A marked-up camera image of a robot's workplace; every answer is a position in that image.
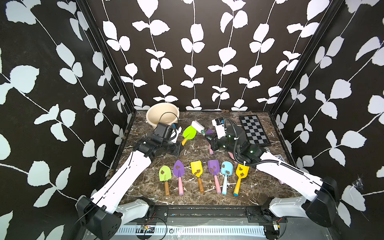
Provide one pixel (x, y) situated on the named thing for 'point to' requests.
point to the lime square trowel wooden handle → (165, 174)
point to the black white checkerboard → (255, 132)
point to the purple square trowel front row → (213, 166)
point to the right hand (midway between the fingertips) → (204, 134)
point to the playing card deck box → (279, 157)
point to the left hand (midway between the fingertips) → (181, 144)
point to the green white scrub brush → (199, 127)
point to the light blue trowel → (227, 168)
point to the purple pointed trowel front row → (179, 171)
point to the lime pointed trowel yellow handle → (189, 133)
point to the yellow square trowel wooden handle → (197, 170)
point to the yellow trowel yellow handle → (241, 171)
